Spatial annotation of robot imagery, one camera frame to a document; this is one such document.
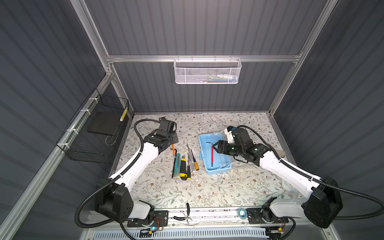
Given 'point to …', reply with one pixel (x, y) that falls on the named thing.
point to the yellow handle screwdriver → (196, 164)
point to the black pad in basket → (107, 123)
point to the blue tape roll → (242, 213)
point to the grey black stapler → (281, 153)
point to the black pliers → (186, 218)
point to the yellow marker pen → (123, 115)
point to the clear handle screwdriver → (191, 159)
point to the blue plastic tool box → (222, 162)
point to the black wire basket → (91, 136)
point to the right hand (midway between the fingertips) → (218, 147)
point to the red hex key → (212, 159)
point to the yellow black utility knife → (183, 174)
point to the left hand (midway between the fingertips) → (173, 136)
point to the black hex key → (174, 161)
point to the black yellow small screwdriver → (188, 170)
